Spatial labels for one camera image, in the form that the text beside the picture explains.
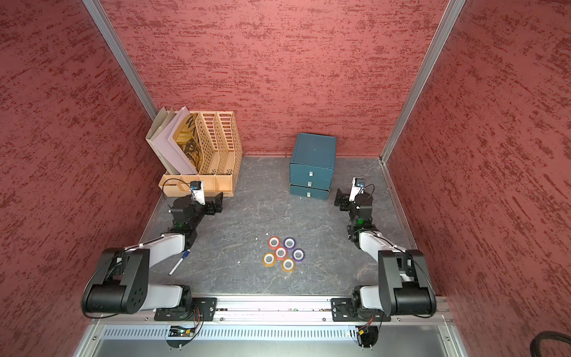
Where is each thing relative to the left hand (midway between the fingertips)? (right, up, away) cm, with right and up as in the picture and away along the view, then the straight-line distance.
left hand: (211, 196), depth 91 cm
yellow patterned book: (-14, +25, +9) cm, 30 cm away
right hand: (+58, +2, 0) cm, 58 cm away
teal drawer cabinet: (+43, +13, -1) cm, 45 cm away
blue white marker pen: (-10, -25, -7) cm, 28 cm away
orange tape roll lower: (+33, -26, -7) cm, 42 cm away
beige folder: (-25, +34, +6) cm, 42 cm away
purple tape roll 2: (+36, -23, -4) cm, 43 cm away
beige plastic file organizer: (-6, +17, +31) cm, 36 cm away
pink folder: (-20, +21, 0) cm, 29 cm away
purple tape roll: (+33, -19, -1) cm, 38 cm away
